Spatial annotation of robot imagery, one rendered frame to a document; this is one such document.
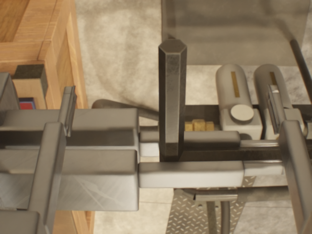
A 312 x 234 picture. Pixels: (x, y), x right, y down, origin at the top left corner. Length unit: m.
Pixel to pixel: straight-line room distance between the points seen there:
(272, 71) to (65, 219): 0.63
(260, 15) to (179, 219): 1.01
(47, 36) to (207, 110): 0.41
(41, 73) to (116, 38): 0.52
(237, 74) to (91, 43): 0.48
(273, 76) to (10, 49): 0.59
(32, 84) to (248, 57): 0.74
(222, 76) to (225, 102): 0.09
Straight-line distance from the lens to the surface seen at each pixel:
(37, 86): 0.93
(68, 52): 1.31
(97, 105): 1.20
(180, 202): 1.96
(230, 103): 1.07
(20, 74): 0.94
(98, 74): 1.50
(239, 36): 1.41
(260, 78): 1.16
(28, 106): 0.96
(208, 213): 1.90
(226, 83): 1.12
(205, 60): 1.45
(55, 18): 1.09
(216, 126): 1.04
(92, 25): 1.40
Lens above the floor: 1.16
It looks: 46 degrees down
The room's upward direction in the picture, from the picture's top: 180 degrees counter-clockwise
